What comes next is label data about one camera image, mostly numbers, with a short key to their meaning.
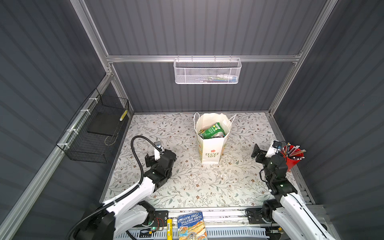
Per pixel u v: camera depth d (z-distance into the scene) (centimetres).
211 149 81
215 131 88
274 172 59
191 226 69
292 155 84
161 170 63
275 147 66
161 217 73
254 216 74
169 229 69
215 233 77
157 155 70
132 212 58
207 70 124
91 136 71
